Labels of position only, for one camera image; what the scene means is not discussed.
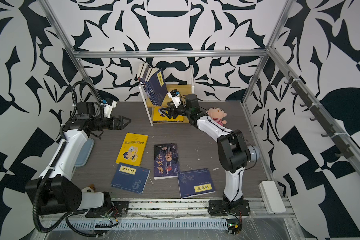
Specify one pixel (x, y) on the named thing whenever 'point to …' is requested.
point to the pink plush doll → (217, 114)
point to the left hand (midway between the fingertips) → (123, 117)
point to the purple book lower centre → (166, 161)
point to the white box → (271, 197)
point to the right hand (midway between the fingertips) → (164, 105)
